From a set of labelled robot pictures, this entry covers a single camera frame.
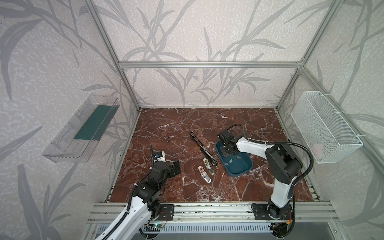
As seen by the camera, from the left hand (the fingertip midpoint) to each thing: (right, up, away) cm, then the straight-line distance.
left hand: (175, 159), depth 84 cm
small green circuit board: (-5, -28, -14) cm, 31 cm away
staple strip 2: (+39, -1, +10) cm, 40 cm away
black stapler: (+17, +2, +10) cm, 20 cm away
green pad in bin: (-31, +21, -18) cm, 42 cm away
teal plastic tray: (+37, -5, +9) cm, 38 cm away
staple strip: (+33, -3, +7) cm, 34 cm away
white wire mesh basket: (+69, +16, -20) cm, 74 cm away
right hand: (+32, +5, +14) cm, 35 cm away
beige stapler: (+20, -5, +3) cm, 21 cm away
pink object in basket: (+72, +7, -11) cm, 74 cm away
